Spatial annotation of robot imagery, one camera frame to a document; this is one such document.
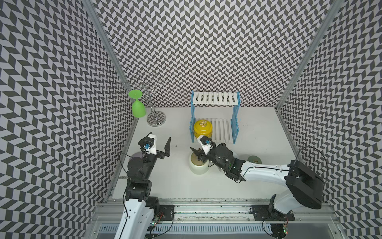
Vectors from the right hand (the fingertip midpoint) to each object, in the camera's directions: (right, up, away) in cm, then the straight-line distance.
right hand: (196, 144), depth 77 cm
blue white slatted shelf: (+19, +6, +26) cm, 33 cm away
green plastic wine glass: (-35, +20, +11) cm, 42 cm away
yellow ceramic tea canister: (+4, +8, +16) cm, 19 cm away
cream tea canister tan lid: (+1, -14, +4) cm, 14 cm away
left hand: (-17, +5, -6) cm, 19 cm away
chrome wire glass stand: (-32, +14, +35) cm, 50 cm away
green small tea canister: (+34, -10, +6) cm, 36 cm away
